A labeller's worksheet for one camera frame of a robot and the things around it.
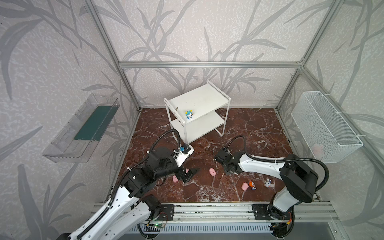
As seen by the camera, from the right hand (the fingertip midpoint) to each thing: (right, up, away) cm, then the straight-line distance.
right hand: (230, 161), depth 90 cm
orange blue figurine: (+10, -10, -9) cm, 17 cm away
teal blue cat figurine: (-23, +28, -22) cm, 42 cm away
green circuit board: (-38, -25, -19) cm, 49 cm away
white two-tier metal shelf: (-19, +29, -16) cm, 39 cm away
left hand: (-20, +8, -23) cm, 32 cm away
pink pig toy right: (+6, -11, -9) cm, 15 cm away
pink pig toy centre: (-11, -5, -4) cm, 13 cm away
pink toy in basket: (+40, +10, -17) cm, 45 cm away
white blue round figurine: (+19, -10, -9) cm, 23 cm away
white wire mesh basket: (+37, +17, -28) cm, 49 cm away
